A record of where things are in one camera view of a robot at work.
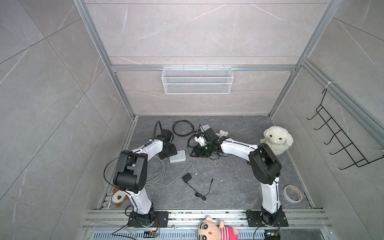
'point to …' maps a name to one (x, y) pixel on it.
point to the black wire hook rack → (359, 159)
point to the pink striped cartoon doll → (209, 229)
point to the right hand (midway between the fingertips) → (193, 154)
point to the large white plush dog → (278, 138)
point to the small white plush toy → (222, 133)
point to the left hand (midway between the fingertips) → (172, 150)
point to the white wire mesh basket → (197, 80)
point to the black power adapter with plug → (216, 154)
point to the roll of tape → (292, 193)
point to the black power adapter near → (186, 177)
